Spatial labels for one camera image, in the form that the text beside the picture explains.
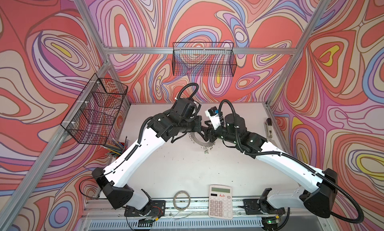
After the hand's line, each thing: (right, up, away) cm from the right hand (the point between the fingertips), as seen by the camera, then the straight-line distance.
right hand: (203, 129), depth 71 cm
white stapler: (+48, 0, +30) cm, 57 cm away
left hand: (+1, +3, -4) cm, 5 cm away
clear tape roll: (-14, -39, +5) cm, 42 cm away
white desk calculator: (+9, -37, +2) cm, 38 cm away
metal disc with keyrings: (-3, -5, +4) cm, 7 cm away
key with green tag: (+2, -13, +8) cm, 16 cm away
